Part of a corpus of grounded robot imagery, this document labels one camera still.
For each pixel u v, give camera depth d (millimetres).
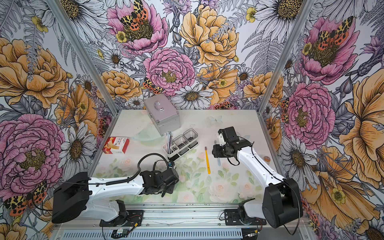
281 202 409
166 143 893
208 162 941
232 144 602
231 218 739
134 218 745
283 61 920
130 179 537
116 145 968
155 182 618
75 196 424
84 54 885
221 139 788
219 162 941
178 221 746
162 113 1015
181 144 994
